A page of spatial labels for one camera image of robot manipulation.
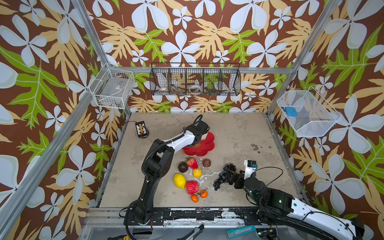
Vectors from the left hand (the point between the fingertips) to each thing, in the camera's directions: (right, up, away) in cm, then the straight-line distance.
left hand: (186, 133), depth 98 cm
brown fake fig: (+13, -18, -8) cm, 23 cm away
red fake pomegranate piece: (+4, -28, -20) cm, 35 cm away
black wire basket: (+6, +36, 0) cm, 37 cm away
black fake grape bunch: (+22, -24, -14) cm, 36 cm away
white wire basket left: (-43, +27, -13) cm, 52 cm away
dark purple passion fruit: (-2, -20, -12) cm, 23 cm away
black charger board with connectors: (-34, +3, +10) cm, 35 cm away
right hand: (+23, -20, -22) cm, 38 cm away
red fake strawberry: (+3, -17, -10) cm, 20 cm away
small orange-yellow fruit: (+7, -22, -14) cm, 27 cm away
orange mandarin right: (+10, -33, -18) cm, 39 cm away
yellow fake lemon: (-3, -26, -16) cm, 31 cm away
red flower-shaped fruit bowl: (+13, -8, +3) cm, 16 cm away
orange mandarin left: (+5, -34, -20) cm, 40 cm away
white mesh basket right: (+69, +11, -17) cm, 72 cm away
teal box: (+23, -46, -29) cm, 59 cm away
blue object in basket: (+62, +13, -12) cm, 65 cm away
